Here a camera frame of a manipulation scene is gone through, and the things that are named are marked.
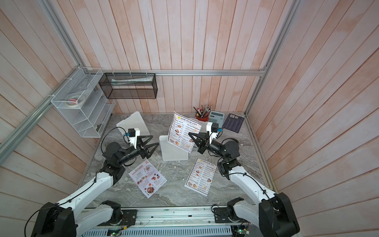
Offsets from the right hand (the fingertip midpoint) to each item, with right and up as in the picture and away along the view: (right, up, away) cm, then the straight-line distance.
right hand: (189, 134), depth 67 cm
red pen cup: (+11, +12, +37) cm, 41 cm away
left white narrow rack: (-34, +7, +26) cm, 44 cm away
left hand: (-17, -4, +7) cm, 19 cm away
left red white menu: (-23, -28, +19) cm, 41 cm away
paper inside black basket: (-37, +32, +23) cm, 54 cm away
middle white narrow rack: (-9, -10, +8) cm, 15 cm away
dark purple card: (+36, +7, +47) cm, 60 cm away
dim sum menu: (+8, -27, +20) cm, 34 cm away
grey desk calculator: (+23, +11, +48) cm, 54 cm away
